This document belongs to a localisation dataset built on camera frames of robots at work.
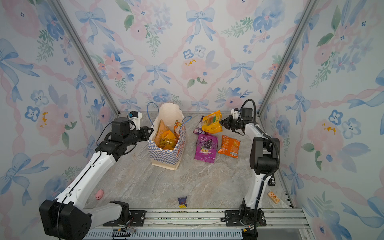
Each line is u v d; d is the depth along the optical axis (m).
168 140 0.93
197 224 0.73
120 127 0.56
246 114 0.80
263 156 0.54
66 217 0.37
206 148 0.95
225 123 0.88
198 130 1.07
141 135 0.68
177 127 1.00
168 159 0.77
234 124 0.86
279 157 0.48
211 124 1.00
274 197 0.80
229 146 0.98
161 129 0.93
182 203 0.75
